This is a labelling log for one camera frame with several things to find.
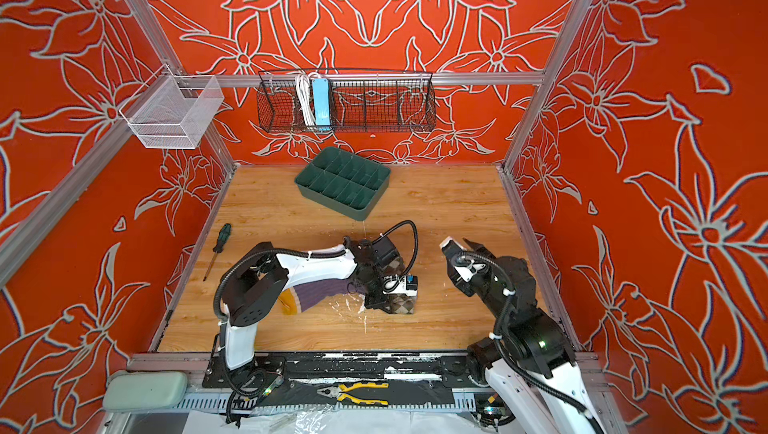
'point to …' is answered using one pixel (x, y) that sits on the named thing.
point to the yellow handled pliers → (340, 391)
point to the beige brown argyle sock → (399, 304)
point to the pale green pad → (143, 390)
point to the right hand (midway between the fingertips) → (457, 242)
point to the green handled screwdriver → (224, 234)
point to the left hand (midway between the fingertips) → (393, 304)
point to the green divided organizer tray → (344, 183)
